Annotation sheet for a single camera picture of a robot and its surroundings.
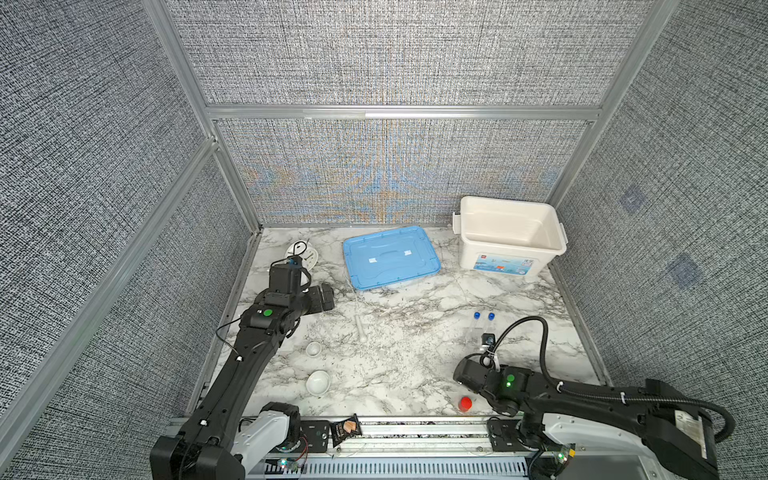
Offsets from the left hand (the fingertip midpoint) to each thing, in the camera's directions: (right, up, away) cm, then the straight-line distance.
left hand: (318, 293), depth 80 cm
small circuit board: (+9, -32, -7) cm, 34 cm away
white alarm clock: (-10, +12, +21) cm, 26 cm away
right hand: (+43, -23, +5) cm, 49 cm away
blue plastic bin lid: (+20, +9, +30) cm, 37 cm away
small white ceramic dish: (-3, -17, +6) cm, 18 cm away
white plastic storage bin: (+65, +17, +33) cm, 75 cm away
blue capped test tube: (+42, -7, -2) cm, 43 cm away
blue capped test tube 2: (+47, -9, 0) cm, 48 cm away
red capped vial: (+39, -28, -4) cm, 48 cm away
